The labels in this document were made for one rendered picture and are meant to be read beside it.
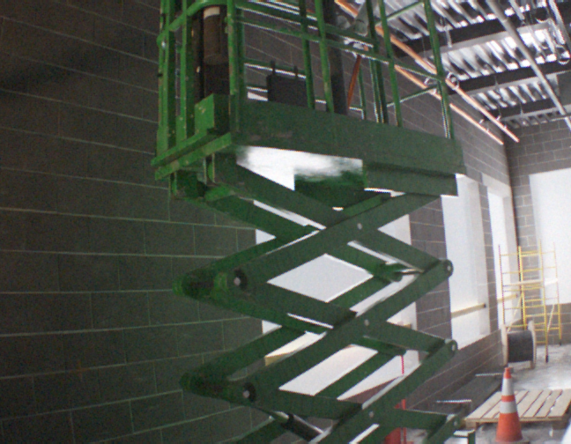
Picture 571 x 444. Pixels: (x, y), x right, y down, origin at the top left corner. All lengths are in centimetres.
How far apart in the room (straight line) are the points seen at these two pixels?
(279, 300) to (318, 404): 51
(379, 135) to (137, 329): 167
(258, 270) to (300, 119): 64
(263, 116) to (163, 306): 149
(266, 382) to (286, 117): 106
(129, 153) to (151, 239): 51
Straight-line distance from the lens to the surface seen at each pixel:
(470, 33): 691
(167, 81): 257
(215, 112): 223
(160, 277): 334
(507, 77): 857
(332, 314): 254
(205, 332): 358
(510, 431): 515
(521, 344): 873
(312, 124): 241
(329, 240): 248
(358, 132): 259
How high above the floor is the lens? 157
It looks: 7 degrees up
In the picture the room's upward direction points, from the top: 4 degrees counter-clockwise
